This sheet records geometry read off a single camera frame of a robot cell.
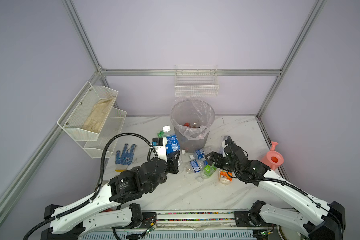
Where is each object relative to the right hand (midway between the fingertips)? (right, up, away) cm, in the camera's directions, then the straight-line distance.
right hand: (209, 158), depth 76 cm
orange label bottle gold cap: (+10, -13, +8) cm, 18 cm away
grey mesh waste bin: (-10, +4, +20) cm, 23 cm away
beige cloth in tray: (-60, +20, +1) cm, 63 cm away
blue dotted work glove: (-54, -7, +19) cm, 58 cm away
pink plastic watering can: (+39, -2, +9) cm, 40 cm away
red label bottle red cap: (-11, +18, +26) cm, 33 cm away
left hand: (-16, +5, -14) cm, 22 cm away
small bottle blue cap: (-7, -7, +14) cm, 17 cm away
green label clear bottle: (+1, -9, +10) cm, 14 cm away
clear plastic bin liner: (-7, +23, +25) cm, 35 cm away
